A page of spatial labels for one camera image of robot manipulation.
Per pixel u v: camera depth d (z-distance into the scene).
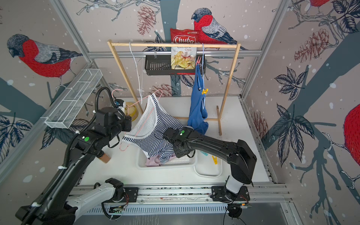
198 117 0.82
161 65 0.95
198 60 0.78
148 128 0.83
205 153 0.88
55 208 0.38
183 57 0.87
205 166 0.83
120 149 0.67
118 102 0.58
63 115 0.71
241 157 0.42
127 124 0.61
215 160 0.85
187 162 0.85
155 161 0.77
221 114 0.98
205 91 0.63
